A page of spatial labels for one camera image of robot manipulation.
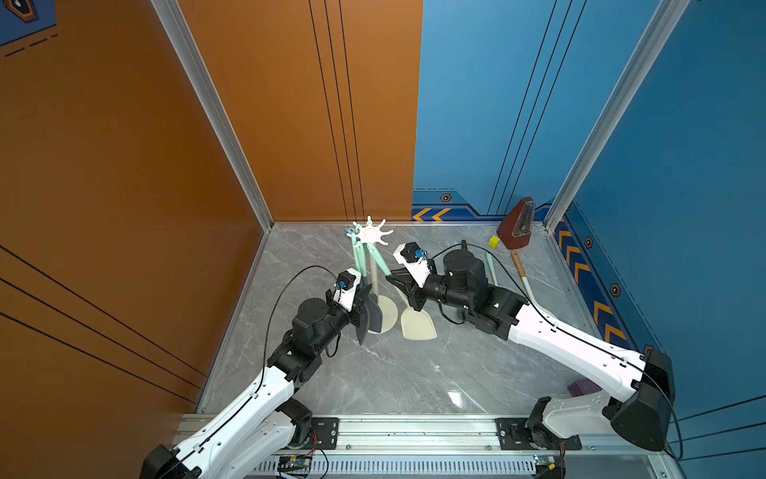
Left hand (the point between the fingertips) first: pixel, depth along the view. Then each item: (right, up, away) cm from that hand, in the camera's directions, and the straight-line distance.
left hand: (366, 281), depth 74 cm
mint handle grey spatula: (+2, -11, +4) cm, 12 cm away
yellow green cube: (+45, +11, +38) cm, 60 cm away
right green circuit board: (+44, -44, -4) cm, 62 cm away
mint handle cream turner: (+13, -12, +2) cm, 17 cm away
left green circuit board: (-17, -44, -3) cm, 47 cm away
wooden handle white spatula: (+52, -2, +28) cm, 59 cm away
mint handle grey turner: (0, +4, -7) cm, 8 cm away
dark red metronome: (+51, +15, +34) cm, 63 cm away
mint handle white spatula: (+42, +2, +31) cm, 52 cm away
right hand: (+6, +3, -6) cm, 9 cm away
